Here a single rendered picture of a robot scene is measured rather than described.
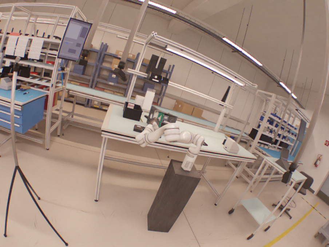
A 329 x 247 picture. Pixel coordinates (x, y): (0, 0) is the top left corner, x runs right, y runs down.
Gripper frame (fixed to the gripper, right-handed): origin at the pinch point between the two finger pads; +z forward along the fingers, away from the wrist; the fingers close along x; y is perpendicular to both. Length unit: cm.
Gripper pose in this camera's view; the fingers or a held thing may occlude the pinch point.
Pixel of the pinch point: (160, 116)
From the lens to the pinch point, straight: 138.2
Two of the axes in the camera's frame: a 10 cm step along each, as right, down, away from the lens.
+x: 4.3, 8.2, 3.7
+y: -8.4, 2.2, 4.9
